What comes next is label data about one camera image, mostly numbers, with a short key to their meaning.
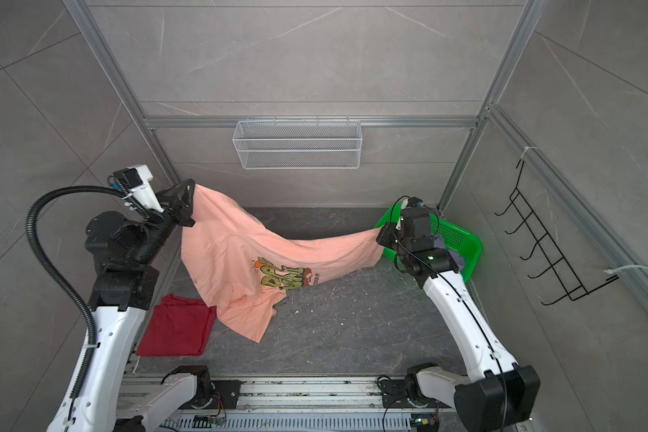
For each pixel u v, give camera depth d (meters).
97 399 0.37
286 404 0.73
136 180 0.46
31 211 0.35
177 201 0.50
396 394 0.73
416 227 0.54
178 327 0.83
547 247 0.67
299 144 1.00
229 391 0.73
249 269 0.80
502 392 0.37
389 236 0.67
